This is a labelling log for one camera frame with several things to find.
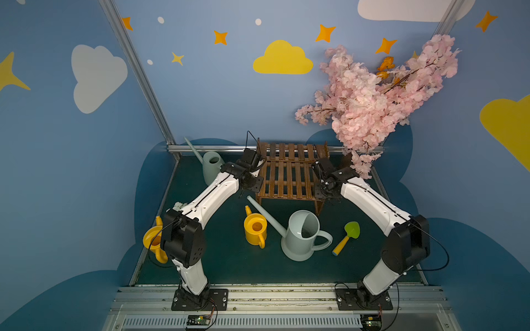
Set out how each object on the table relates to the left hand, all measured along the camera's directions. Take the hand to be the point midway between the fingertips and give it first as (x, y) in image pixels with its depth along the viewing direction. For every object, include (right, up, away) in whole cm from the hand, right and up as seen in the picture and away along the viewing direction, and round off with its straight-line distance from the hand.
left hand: (254, 179), depth 88 cm
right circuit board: (+43, -50, -16) cm, 68 cm away
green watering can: (-21, +8, +11) cm, 25 cm away
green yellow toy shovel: (+44, -23, +3) cm, 50 cm away
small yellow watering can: (+1, -19, -7) cm, 21 cm away
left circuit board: (-19, -50, -16) cm, 55 cm away
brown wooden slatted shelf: (+15, +3, +8) cm, 17 cm away
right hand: (+31, -5, 0) cm, 32 cm away
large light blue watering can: (+18, -19, -18) cm, 32 cm away
